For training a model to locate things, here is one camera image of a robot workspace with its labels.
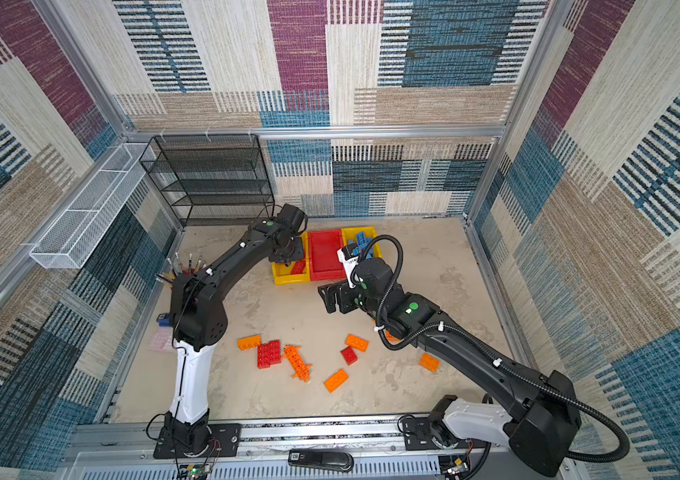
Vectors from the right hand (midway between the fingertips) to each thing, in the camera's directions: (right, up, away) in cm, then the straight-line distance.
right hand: (341, 287), depth 76 cm
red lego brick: (+2, -20, +10) cm, 23 cm away
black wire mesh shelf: (-46, +35, +32) cm, 66 cm away
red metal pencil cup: (-48, +4, +16) cm, 51 cm away
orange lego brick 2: (+24, -21, +7) cm, 33 cm away
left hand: (-14, +8, +21) cm, 27 cm away
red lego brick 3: (-19, -19, +10) cm, 29 cm away
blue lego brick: (+7, +12, +30) cm, 33 cm away
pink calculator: (-53, -17, +13) cm, 57 cm away
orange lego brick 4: (-26, -17, +11) cm, 33 cm away
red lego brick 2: (-21, -20, +9) cm, 31 cm away
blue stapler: (-53, -12, +15) cm, 57 cm away
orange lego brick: (+4, -18, +13) cm, 23 cm away
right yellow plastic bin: (+3, +15, +34) cm, 37 cm away
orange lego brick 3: (-1, -26, +7) cm, 27 cm away
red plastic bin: (-6, +6, +29) cm, 30 cm away
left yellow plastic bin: (-20, +1, +28) cm, 35 cm away
